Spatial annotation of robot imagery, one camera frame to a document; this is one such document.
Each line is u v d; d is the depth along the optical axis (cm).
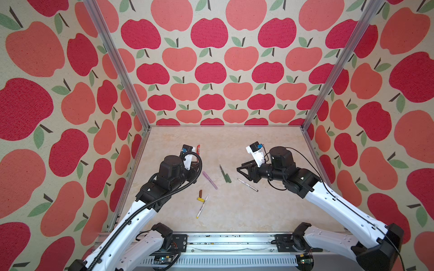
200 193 89
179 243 75
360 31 76
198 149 69
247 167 63
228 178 96
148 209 46
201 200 88
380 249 37
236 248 73
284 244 73
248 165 69
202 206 84
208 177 96
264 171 60
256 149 61
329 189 48
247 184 93
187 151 60
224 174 96
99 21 73
